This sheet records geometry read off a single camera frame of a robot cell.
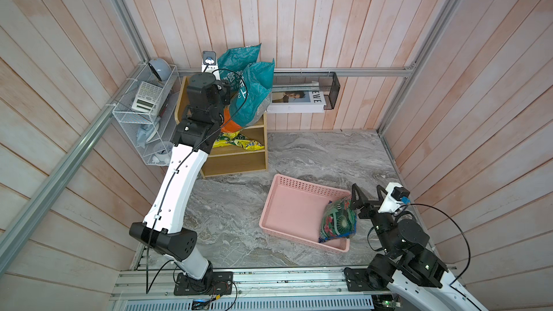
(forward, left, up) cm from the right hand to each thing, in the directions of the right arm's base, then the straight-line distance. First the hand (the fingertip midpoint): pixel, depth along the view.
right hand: (364, 184), depth 68 cm
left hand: (+21, +48, +25) cm, 58 cm away
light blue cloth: (+22, +80, +3) cm, 83 cm away
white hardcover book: (+41, +20, +1) cm, 46 cm away
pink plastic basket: (+4, +20, -28) cm, 35 cm away
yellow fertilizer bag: (+23, +42, -5) cm, 48 cm away
